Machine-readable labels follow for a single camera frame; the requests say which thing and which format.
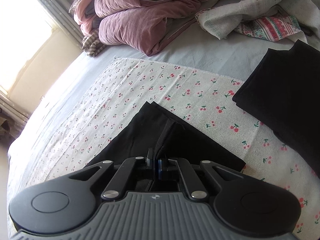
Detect cherry print white cloth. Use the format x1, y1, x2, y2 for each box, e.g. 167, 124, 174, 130
7, 58, 319, 239

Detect hanging brown clothes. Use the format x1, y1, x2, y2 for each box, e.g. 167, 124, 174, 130
0, 108, 16, 138

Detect grey striped folded cloth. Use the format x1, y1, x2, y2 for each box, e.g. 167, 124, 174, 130
82, 29, 106, 57

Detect left patterned curtain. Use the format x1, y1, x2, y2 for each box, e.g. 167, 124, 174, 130
1, 91, 29, 129

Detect white patterned blanket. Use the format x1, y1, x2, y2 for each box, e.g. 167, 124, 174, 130
196, 0, 319, 40

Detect light blue bed sheet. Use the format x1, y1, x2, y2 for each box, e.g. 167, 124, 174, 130
6, 0, 320, 156

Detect pink striped floral cloth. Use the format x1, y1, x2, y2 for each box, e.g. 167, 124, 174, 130
234, 14, 304, 42

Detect right patterned curtain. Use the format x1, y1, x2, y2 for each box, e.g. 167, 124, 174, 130
19, 0, 85, 49

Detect mauve purple quilt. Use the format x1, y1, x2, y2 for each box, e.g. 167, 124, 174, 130
94, 0, 218, 56

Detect pink folded blanket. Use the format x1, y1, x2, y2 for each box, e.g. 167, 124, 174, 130
74, 0, 101, 36

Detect patterned curtain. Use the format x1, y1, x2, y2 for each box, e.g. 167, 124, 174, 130
1, 91, 29, 129
19, 0, 85, 49

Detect black pants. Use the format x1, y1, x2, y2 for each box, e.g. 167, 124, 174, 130
91, 41, 319, 174

